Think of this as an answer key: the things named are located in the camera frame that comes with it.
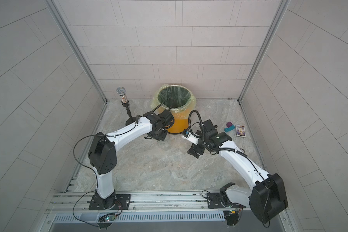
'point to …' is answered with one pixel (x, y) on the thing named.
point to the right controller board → (232, 217)
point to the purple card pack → (240, 131)
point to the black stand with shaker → (121, 91)
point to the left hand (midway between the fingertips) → (163, 136)
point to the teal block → (226, 129)
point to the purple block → (229, 124)
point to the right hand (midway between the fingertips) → (192, 142)
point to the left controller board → (106, 220)
